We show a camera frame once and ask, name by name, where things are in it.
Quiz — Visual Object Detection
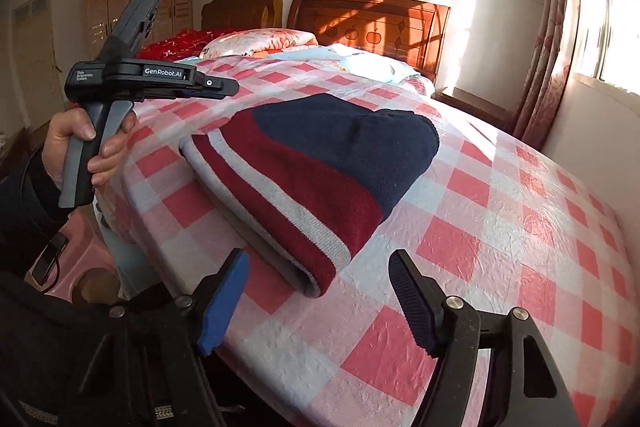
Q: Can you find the red grey striped sweater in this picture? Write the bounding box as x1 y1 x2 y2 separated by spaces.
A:
179 94 439 298

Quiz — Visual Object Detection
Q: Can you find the person left hand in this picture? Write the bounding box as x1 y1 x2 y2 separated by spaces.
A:
41 106 139 192

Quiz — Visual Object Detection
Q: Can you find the beige door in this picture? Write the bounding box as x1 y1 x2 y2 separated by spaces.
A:
12 0 64 130

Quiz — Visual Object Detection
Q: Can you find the red blanket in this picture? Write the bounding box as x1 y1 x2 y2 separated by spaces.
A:
136 28 234 62

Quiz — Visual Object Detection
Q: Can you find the wooden wardrobe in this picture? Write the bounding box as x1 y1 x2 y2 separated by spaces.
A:
85 0 194 57

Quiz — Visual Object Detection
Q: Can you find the pink plastic stool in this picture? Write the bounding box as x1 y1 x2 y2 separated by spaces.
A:
25 210 122 307

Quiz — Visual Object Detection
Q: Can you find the pink floral quilt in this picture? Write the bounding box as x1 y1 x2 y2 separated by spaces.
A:
200 28 318 60

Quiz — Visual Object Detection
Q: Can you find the pink checkered bed sheet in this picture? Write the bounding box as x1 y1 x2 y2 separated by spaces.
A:
98 56 639 426

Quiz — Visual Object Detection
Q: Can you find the light blue floral quilt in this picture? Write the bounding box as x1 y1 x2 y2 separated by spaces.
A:
269 43 421 84

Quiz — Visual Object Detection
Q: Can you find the dark wooden nightstand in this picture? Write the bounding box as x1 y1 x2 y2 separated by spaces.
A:
432 87 510 131

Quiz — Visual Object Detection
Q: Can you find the orange wooden headboard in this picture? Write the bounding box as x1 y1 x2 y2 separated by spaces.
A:
288 0 450 80

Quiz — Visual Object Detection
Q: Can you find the pink floral curtain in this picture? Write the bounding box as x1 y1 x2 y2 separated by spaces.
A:
509 0 582 150

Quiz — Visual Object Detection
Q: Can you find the barred window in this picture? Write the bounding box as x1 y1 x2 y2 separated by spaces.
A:
574 0 639 95

